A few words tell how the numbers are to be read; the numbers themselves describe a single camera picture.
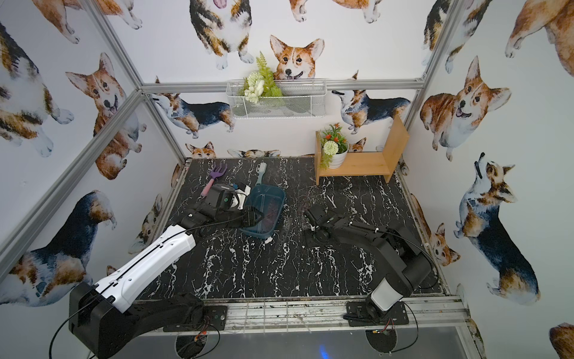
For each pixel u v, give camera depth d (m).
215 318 0.74
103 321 0.37
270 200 1.03
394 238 0.50
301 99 0.93
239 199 0.65
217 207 0.59
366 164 1.11
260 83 0.78
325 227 0.66
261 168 1.17
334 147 0.95
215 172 1.17
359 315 0.74
